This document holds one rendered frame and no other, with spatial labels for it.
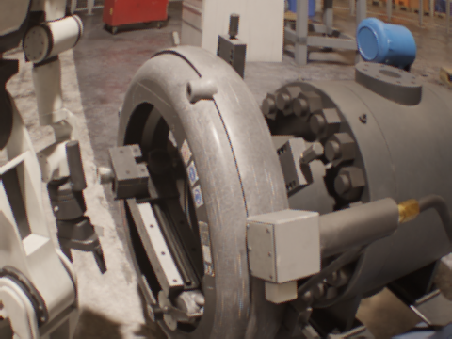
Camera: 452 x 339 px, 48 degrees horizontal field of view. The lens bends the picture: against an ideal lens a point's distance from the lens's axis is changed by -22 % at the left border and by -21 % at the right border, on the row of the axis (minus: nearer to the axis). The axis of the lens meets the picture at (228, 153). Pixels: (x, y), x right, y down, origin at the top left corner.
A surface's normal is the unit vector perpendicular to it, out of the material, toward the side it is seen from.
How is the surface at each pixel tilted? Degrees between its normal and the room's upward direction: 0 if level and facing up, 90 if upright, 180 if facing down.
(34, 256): 80
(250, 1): 90
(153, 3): 90
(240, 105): 30
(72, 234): 90
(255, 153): 44
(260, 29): 90
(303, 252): 68
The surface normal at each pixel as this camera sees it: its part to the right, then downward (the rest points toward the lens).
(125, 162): 0.23, -0.68
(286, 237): 0.41, -0.01
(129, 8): 0.47, 0.36
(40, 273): 0.86, -0.19
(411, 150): 0.34, -0.37
